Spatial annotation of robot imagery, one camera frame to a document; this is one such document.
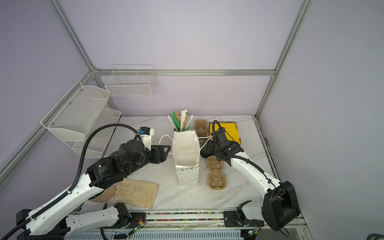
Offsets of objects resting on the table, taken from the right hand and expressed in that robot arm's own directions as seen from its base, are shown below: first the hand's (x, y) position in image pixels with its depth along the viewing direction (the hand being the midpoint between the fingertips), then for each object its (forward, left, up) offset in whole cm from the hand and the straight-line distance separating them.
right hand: (208, 146), depth 84 cm
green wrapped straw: (+21, +20, -1) cm, 29 cm away
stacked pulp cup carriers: (+25, +3, -13) cm, 28 cm away
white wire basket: (+40, +50, +19) cm, 67 cm away
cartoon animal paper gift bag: (+3, +13, -10) cm, 17 cm away
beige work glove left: (-21, +38, -15) cm, 46 cm away
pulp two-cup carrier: (-14, -5, -15) cm, 21 cm away
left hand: (-11, +21, +15) cm, 29 cm away
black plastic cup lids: (-6, 0, +7) cm, 10 cm away
